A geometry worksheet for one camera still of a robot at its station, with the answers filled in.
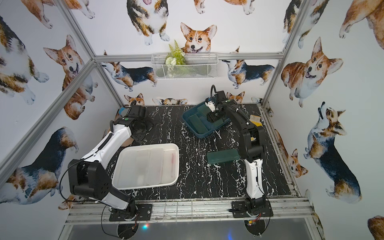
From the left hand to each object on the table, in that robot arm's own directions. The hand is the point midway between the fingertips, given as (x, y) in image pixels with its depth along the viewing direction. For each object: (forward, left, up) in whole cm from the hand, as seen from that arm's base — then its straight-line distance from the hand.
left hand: (153, 125), depth 87 cm
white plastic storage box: (-19, +4, -12) cm, 23 cm away
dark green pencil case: (+17, -29, -6) cm, 35 cm away
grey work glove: (+27, +33, -18) cm, 46 cm away
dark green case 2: (-11, -41, -19) cm, 47 cm away
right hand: (+11, -34, -4) cm, 36 cm away
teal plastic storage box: (+22, -21, -13) cm, 33 cm away
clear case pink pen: (-18, -9, -16) cm, 26 cm away
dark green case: (+11, -27, -17) cm, 33 cm away
